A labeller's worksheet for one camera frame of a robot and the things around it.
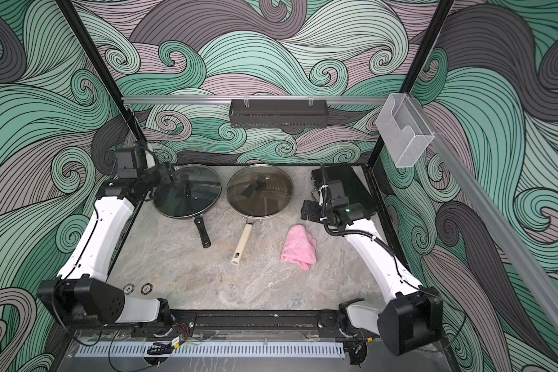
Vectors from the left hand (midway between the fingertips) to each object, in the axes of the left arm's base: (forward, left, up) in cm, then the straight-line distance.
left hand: (162, 167), depth 77 cm
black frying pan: (-8, -9, -23) cm, 26 cm away
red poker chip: (-31, +7, -31) cm, 44 cm away
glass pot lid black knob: (+6, -32, -20) cm, 38 cm away
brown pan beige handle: (-17, -27, -20) cm, 38 cm away
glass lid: (+14, 0, -30) cm, 33 cm away
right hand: (-9, -52, -13) cm, 54 cm away
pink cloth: (-16, -48, -27) cm, 58 cm away
